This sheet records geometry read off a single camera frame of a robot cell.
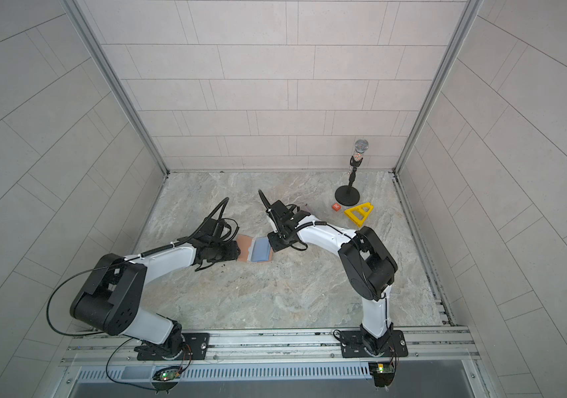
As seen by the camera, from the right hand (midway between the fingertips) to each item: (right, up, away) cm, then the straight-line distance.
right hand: (274, 244), depth 90 cm
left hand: (-12, -2, +2) cm, 13 cm away
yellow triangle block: (+34, +10, +12) cm, 38 cm away
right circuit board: (+32, -31, -22) cm, 50 cm away
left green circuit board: (-26, -28, -25) cm, 46 cm away
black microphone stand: (+31, +17, +17) cm, 40 cm away
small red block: (+25, +13, +14) cm, 31 cm away
